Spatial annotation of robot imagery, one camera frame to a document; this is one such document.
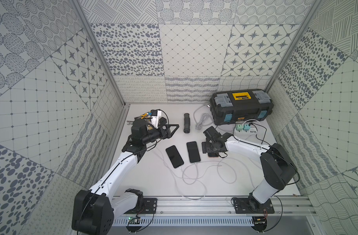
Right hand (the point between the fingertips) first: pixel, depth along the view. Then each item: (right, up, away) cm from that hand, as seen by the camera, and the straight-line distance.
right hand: (211, 148), depth 91 cm
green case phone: (-11, -3, +2) cm, 12 cm away
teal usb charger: (+26, +13, +7) cm, 30 cm away
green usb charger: (+21, +13, +7) cm, 25 cm away
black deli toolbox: (+12, +26, +4) cm, 29 cm away
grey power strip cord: (0, +18, +20) cm, 27 cm away
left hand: (-24, +17, -15) cm, 34 cm away
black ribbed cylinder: (-15, +15, +14) cm, 26 cm away
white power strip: (+26, +9, +10) cm, 29 cm away
